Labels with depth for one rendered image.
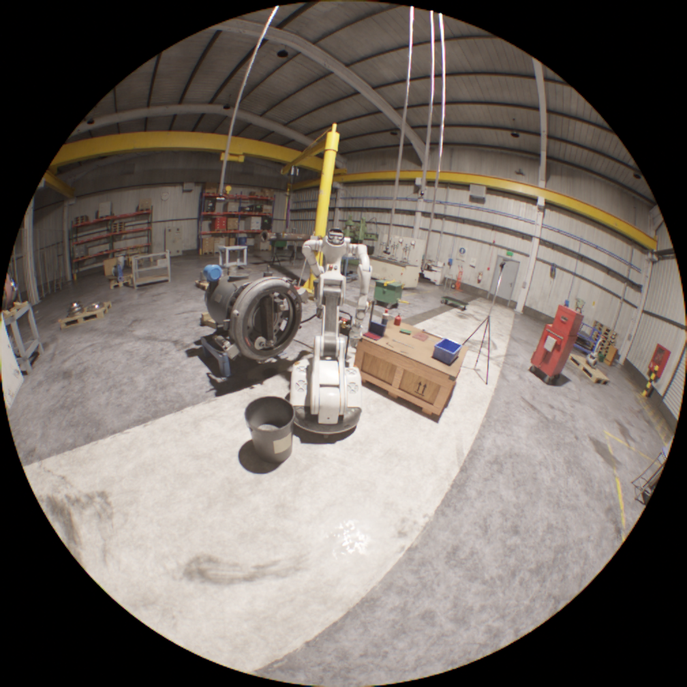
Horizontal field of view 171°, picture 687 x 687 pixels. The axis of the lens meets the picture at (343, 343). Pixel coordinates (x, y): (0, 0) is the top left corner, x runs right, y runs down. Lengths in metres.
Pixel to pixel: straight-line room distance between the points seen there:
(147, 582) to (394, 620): 1.24
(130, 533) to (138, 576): 0.28
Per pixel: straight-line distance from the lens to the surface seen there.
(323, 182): 5.70
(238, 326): 1.85
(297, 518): 1.44
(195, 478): 1.67
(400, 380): 2.15
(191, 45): 10.17
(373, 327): 2.32
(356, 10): 8.68
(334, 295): 1.78
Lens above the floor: 1.35
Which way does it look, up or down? 26 degrees down
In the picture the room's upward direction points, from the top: 8 degrees clockwise
